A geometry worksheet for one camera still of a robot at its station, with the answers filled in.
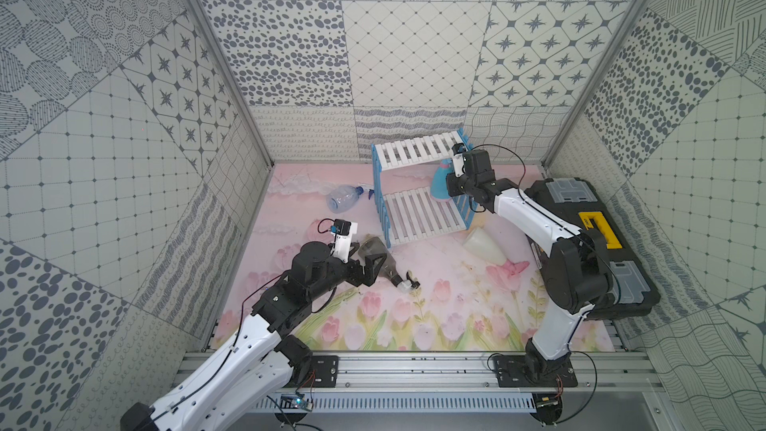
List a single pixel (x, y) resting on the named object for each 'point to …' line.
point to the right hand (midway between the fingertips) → (453, 179)
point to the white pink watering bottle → (478, 241)
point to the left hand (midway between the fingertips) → (368, 242)
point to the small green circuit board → (295, 401)
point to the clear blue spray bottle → (343, 198)
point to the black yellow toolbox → (574, 202)
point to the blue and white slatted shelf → (416, 215)
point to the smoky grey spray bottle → (375, 245)
